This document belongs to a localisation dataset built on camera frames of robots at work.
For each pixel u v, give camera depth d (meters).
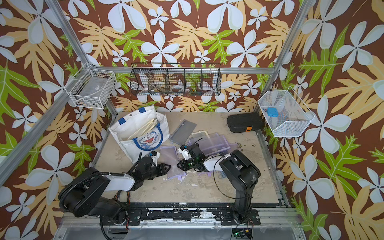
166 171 0.84
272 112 0.85
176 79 0.96
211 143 0.99
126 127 0.89
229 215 0.74
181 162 0.84
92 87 0.86
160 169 0.79
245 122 1.18
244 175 0.49
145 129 0.88
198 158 0.75
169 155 0.92
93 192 0.44
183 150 0.85
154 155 0.84
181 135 1.09
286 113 0.84
